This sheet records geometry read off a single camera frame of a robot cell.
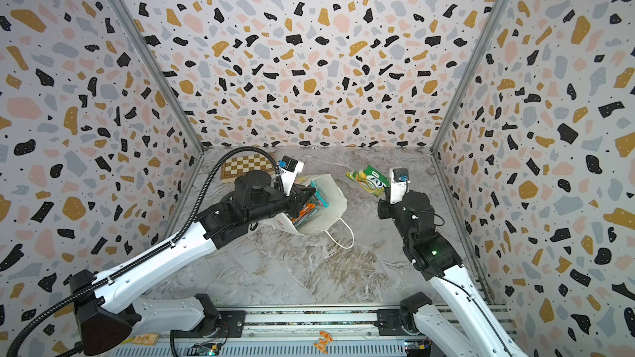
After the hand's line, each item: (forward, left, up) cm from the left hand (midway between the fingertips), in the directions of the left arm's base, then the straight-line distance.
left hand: (318, 190), depth 67 cm
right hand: (+3, -20, -2) cm, 20 cm away
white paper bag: (+4, -1, -22) cm, 23 cm away
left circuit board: (-32, +32, -32) cm, 56 cm away
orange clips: (-31, 0, -31) cm, 44 cm away
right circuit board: (-33, -29, -33) cm, 55 cm away
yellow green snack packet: (+3, -15, 0) cm, 15 cm away
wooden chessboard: (+35, +38, -28) cm, 59 cm away
